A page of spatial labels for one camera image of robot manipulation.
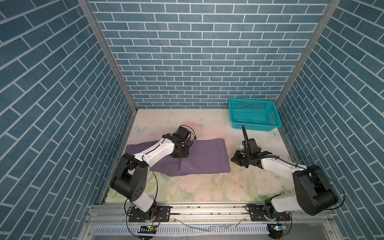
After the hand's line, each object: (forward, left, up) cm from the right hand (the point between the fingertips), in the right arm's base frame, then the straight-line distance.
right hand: (229, 157), depth 90 cm
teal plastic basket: (+42, -24, -4) cm, 48 cm away
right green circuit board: (-34, -21, -7) cm, 41 cm away
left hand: (-1, +27, +3) cm, 27 cm away
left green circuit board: (-39, +41, -6) cm, 57 cm away
